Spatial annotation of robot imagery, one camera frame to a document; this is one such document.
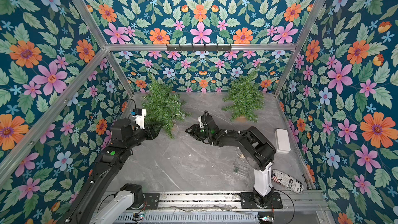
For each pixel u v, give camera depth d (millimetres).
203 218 766
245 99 841
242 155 861
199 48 930
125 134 537
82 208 409
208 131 747
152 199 737
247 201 732
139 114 646
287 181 766
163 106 769
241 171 826
